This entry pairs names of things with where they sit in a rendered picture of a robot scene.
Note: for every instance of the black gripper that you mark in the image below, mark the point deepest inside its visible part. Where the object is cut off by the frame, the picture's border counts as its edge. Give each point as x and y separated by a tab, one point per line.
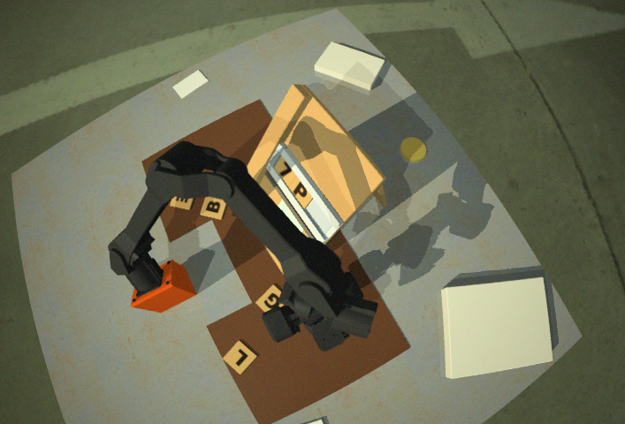
283	322

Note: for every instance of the yellow round disc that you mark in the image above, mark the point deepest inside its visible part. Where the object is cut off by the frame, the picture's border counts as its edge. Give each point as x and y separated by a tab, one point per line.
413	149

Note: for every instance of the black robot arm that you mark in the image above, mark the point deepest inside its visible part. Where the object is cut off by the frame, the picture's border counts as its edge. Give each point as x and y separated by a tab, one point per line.
316	284

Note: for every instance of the pale yellow square block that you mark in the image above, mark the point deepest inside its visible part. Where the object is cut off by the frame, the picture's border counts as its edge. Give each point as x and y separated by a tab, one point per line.
497	326

